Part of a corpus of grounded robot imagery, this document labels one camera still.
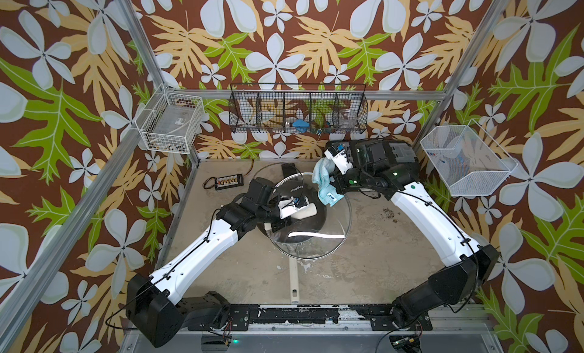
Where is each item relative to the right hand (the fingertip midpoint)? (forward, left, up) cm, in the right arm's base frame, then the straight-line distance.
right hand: (325, 176), depth 75 cm
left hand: (-8, +10, -6) cm, 14 cm away
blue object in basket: (+29, +7, -1) cm, 30 cm away
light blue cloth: (-6, 0, -1) cm, 6 cm away
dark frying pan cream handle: (-8, +10, -23) cm, 26 cm away
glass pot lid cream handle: (-8, -7, -21) cm, 23 cm away
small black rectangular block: (+28, +13, -26) cm, 40 cm away
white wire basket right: (+9, -54, -2) cm, 55 cm away
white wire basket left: (+23, +58, +6) cm, 62 cm away
